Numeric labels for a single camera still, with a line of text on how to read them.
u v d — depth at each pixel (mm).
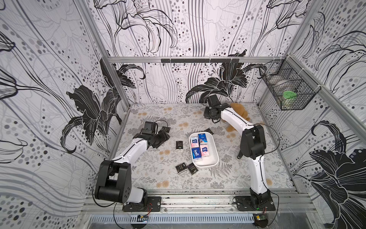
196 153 846
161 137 792
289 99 800
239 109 925
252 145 567
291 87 796
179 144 933
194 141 905
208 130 1010
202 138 928
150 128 693
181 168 838
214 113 750
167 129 1012
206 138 930
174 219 765
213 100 801
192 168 833
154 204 731
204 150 862
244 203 732
